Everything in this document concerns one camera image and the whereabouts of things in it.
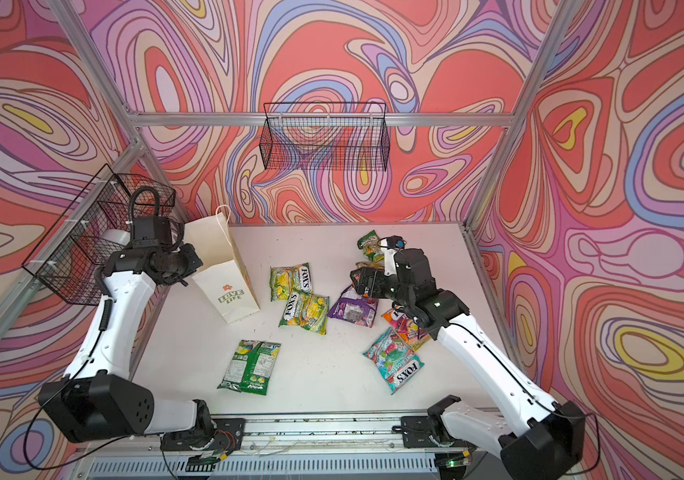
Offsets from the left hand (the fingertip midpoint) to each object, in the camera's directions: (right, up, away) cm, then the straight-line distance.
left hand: (198, 259), depth 79 cm
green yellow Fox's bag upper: (+20, -7, +20) cm, 29 cm away
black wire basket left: (-24, +1, -11) cm, 27 cm away
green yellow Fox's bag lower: (+27, -16, +12) cm, 34 cm away
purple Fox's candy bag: (+43, -16, +13) cm, 47 cm away
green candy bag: (+49, +4, +28) cm, 57 cm away
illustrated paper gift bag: (+6, -7, +1) cm, 9 cm away
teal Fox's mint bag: (+54, -29, +3) cm, 61 cm away
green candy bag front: (+13, -30, +3) cm, 33 cm away
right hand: (+46, -6, -3) cm, 46 cm away
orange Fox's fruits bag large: (+58, -21, +11) cm, 63 cm away
